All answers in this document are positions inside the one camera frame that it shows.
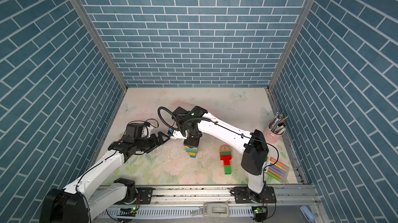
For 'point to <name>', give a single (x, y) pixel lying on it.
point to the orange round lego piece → (225, 148)
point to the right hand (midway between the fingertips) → (193, 142)
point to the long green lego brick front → (225, 153)
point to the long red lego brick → (225, 157)
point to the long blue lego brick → (191, 149)
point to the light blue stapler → (309, 215)
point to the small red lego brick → (227, 162)
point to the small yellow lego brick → (193, 154)
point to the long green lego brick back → (192, 151)
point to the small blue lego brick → (193, 155)
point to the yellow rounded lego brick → (186, 147)
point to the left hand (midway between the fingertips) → (168, 141)
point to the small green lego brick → (227, 169)
